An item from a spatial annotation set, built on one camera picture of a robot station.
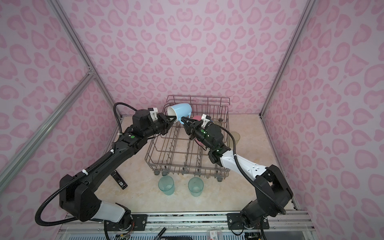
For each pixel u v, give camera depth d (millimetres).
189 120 713
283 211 400
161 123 677
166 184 845
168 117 748
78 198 409
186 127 677
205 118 729
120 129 652
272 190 426
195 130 665
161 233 700
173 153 952
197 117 733
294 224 731
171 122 715
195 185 831
